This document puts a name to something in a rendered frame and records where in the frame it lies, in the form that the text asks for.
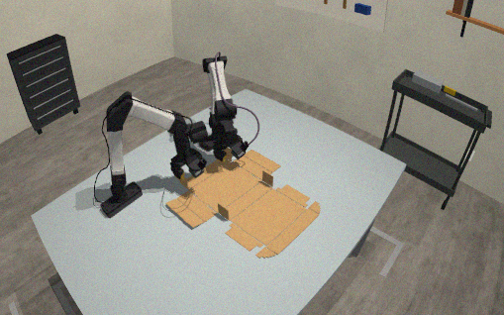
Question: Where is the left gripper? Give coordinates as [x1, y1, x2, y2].
[213, 132, 243, 162]

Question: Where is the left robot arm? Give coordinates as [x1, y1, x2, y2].
[199, 56, 248, 159]

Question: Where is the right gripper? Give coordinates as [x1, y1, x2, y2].
[170, 146, 202, 180]

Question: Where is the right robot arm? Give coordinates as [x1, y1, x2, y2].
[100, 91, 208, 215]

